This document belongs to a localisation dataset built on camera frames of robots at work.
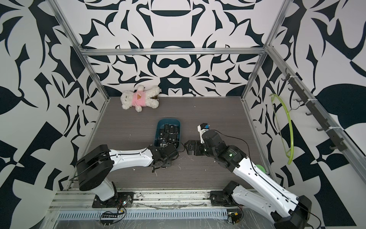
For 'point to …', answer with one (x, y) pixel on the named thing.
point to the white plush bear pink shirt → (140, 98)
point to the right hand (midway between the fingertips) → (191, 143)
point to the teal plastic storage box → (162, 121)
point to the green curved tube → (290, 153)
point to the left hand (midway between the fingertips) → (168, 158)
